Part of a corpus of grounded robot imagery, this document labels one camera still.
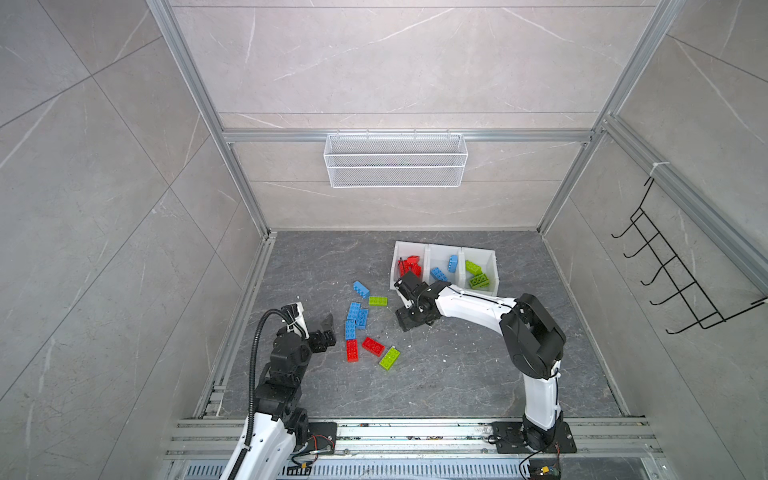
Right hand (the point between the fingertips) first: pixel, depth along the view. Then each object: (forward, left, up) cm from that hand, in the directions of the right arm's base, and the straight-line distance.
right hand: (408, 316), depth 94 cm
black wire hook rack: (-12, -61, +29) cm, 69 cm away
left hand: (-5, +27, +14) cm, 30 cm away
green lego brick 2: (+18, -24, +2) cm, 30 cm away
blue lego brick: (+9, +15, +2) cm, 17 cm away
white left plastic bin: (+25, -1, +4) cm, 26 cm away
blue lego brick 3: (+20, -17, +3) cm, 26 cm away
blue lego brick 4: (+17, -12, 0) cm, 20 cm away
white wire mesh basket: (+45, +3, +28) cm, 53 cm away
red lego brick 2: (+22, -3, +1) cm, 22 cm away
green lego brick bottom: (-13, +6, 0) cm, 15 cm away
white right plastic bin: (+21, -29, +3) cm, 36 cm away
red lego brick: (-11, +17, 0) cm, 21 cm away
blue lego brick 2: (-4, +18, +1) cm, 19 cm away
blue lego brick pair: (+2, +18, 0) cm, 18 cm away
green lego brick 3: (+12, -26, +1) cm, 28 cm away
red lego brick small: (-10, +11, 0) cm, 15 cm away
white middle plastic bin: (+24, -12, +2) cm, 27 cm away
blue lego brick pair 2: (0, +15, 0) cm, 15 cm away
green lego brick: (+6, +10, -1) cm, 12 cm away
